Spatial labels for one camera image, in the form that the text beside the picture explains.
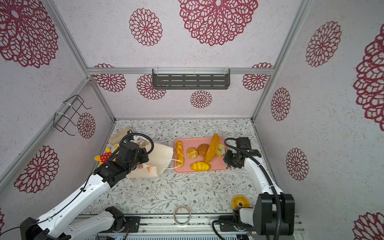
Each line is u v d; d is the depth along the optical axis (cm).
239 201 77
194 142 108
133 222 74
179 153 97
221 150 97
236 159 64
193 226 73
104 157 92
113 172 51
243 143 68
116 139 103
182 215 78
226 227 74
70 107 78
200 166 90
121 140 56
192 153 96
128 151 54
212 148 92
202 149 97
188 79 93
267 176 47
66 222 39
